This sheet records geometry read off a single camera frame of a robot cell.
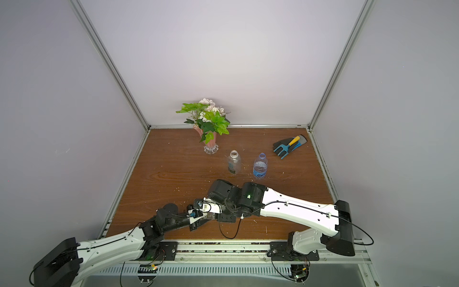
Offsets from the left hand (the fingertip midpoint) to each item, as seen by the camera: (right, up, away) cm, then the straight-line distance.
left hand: (211, 211), depth 76 cm
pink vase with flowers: (-2, +41, +9) cm, 42 cm away
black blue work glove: (+53, +31, +35) cm, 71 cm away
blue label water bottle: (+24, +17, +17) cm, 34 cm away
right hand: (+3, +7, -9) cm, 12 cm away
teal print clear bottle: (+10, +20, +14) cm, 26 cm away
